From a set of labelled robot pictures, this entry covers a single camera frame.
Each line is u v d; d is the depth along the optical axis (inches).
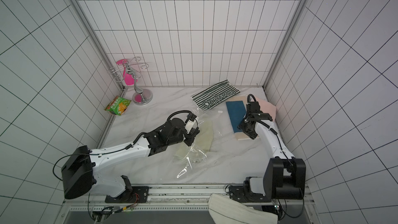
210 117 36.3
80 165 18.2
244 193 26.3
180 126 23.6
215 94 44.6
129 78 39.6
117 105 39.2
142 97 44.7
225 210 26.8
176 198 28.6
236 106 42.3
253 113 23.6
